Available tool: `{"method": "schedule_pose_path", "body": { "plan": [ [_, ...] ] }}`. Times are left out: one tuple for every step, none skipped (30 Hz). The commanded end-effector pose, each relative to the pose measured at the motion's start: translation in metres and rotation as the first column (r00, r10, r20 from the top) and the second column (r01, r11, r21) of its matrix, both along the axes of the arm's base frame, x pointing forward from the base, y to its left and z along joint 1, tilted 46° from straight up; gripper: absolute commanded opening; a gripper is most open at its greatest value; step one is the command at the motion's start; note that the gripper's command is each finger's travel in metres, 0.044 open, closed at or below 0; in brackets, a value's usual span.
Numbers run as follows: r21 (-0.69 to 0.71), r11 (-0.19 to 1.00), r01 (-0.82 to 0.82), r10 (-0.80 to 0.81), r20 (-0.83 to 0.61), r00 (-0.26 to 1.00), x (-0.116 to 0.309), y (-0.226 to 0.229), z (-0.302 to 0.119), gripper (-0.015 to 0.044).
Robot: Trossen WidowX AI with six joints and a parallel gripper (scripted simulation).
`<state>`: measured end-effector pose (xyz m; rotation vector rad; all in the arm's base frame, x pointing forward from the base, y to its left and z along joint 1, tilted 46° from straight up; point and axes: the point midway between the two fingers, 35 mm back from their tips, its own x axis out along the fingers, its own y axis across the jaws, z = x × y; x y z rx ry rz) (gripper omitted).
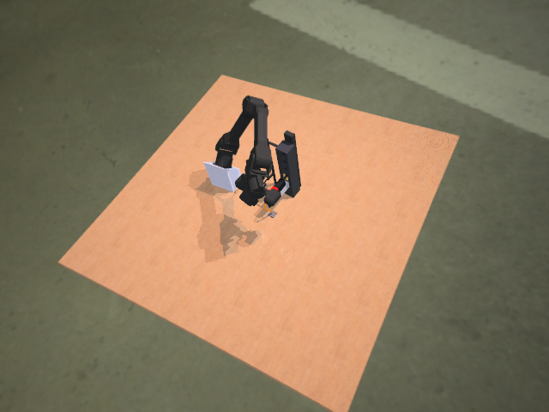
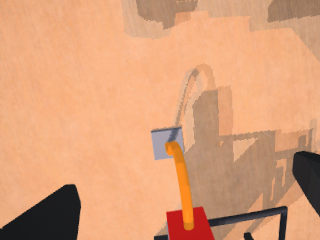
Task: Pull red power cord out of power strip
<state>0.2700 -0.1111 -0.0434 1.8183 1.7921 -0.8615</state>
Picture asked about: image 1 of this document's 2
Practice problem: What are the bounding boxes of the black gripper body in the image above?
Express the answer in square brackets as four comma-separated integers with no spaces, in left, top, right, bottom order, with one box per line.
[235,173,281,206]

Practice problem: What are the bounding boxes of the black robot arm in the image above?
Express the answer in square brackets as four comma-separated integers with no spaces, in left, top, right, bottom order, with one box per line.
[213,95,273,206]

